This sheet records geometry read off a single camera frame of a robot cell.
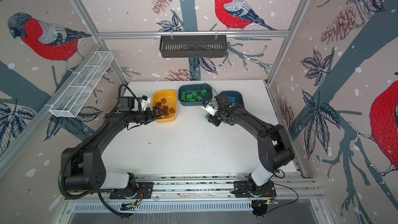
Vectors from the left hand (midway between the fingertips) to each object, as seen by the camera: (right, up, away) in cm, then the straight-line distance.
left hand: (159, 114), depth 83 cm
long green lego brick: (+10, +10, +27) cm, 30 cm away
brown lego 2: (-7, +4, +23) cm, 25 cm away
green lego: (+18, +11, +27) cm, 34 cm away
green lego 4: (+26, -2, +7) cm, 27 cm away
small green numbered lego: (+21, +8, +27) cm, 35 cm away
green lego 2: (+14, +9, +27) cm, 32 cm away
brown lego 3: (-2, +2, +20) cm, 20 cm away
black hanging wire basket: (+17, +45, +23) cm, 53 cm away
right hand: (+29, -3, +7) cm, 30 cm away
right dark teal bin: (+48, +10, +20) cm, 53 cm away
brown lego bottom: (+2, 0, +20) cm, 20 cm away
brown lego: (-4, +7, +24) cm, 26 cm away
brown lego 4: (+1, +2, -5) cm, 5 cm away
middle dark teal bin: (+17, +16, +35) cm, 42 cm away
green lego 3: (+24, +13, +29) cm, 40 cm away
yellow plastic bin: (-2, +7, +25) cm, 26 cm away
